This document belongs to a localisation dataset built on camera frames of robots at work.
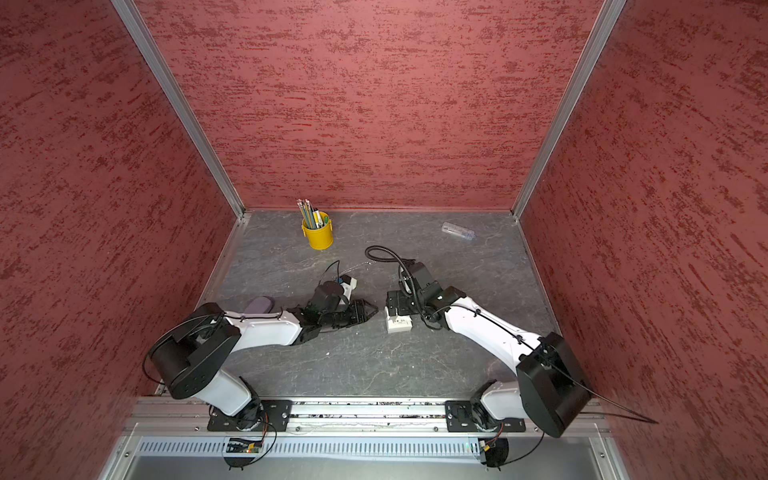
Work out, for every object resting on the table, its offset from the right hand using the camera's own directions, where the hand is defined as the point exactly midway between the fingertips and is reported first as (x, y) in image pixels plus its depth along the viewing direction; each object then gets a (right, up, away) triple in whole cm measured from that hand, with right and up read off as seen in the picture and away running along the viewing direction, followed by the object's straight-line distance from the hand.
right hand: (401, 305), depth 85 cm
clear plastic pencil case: (+23, +23, +29) cm, 43 cm away
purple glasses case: (-46, -2, +7) cm, 46 cm away
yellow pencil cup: (-29, +20, +21) cm, 41 cm away
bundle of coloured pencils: (-31, +27, +18) cm, 45 cm away
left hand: (-9, -4, +2) cm, 10 cm away
